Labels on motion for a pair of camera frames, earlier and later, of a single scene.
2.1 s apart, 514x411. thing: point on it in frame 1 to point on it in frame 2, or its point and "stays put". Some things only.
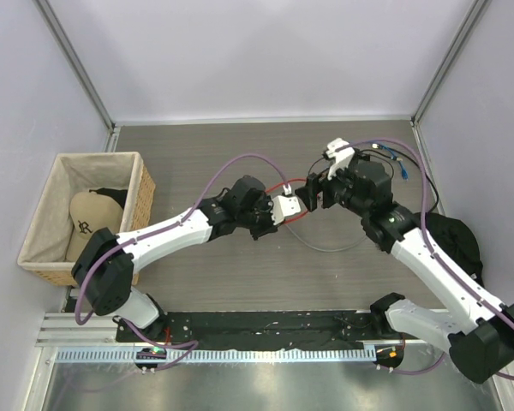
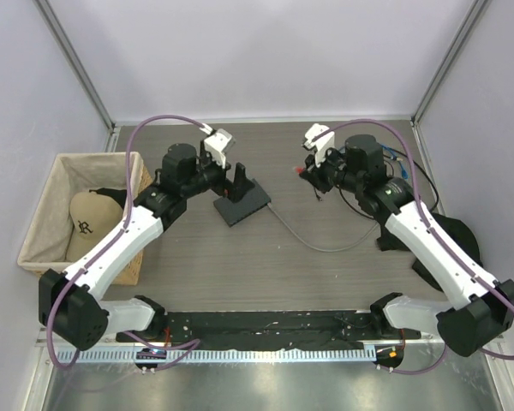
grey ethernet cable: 322,250 stays put
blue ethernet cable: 393,157 stays put
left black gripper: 269,225 to 241,184
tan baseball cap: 91,213 stays put
